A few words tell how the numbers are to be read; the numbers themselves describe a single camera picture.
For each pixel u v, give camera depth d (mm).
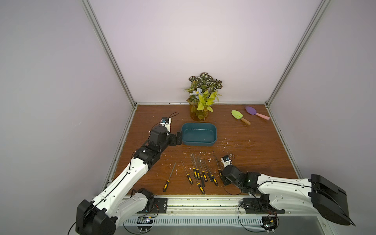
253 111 1140
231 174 620
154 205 726
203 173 834
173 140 691
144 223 724
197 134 1040
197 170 850
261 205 653
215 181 802
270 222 696
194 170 849
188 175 831
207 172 832
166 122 658
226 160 750
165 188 787
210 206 746
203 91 968
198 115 1099
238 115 1137
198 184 794
